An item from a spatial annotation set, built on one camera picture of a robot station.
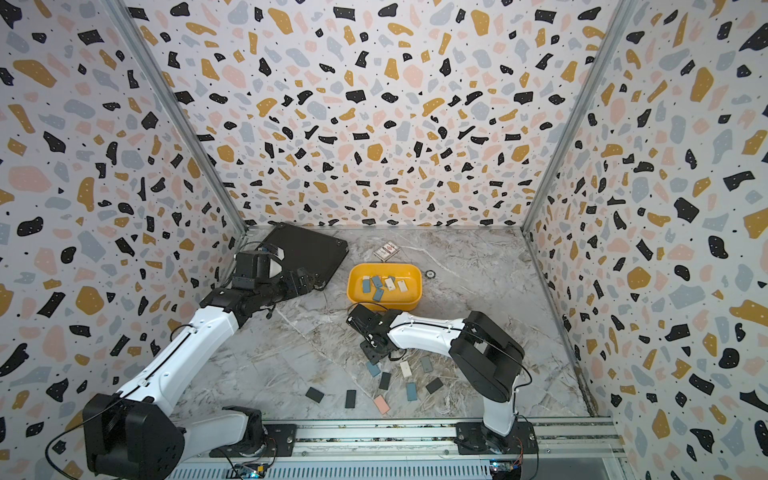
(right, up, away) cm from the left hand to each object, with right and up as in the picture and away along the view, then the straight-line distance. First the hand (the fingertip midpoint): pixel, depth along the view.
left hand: (304, 280), depth 82 cm
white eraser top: (+27, -4, +21) cm, 34 cm away
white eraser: (+23, -3, +21) cm, 31 cm away
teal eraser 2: (+18, -2, +21) cm, 28 cm away
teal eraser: (+14, -4, +21) cm, 26 cm away
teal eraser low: (+19, -25, +3) cm, 32 cm away
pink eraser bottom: (+21, -33, -3) cm, 39 cm away
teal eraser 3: (+18, -6, +20) cm, 28 cm away
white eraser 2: (+28, -26, +3) cm, 38 cm away
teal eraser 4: (+29, -30, +1) cm, 42 cm away
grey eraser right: (+34, -25, +5) cm, 43 cm away
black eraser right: (+36, -30, +1) cm, 47 cm away
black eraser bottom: (+13, -32, -1) cm, 34 cm away
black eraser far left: (+3, -31, -1) cm, 31 cm away
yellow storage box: (+24, -4, +20) cm, 32 cm away
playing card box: (+20, +8, +31) cm, 38 cm away
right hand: (+19, -21, +6) cm, 29 cm away
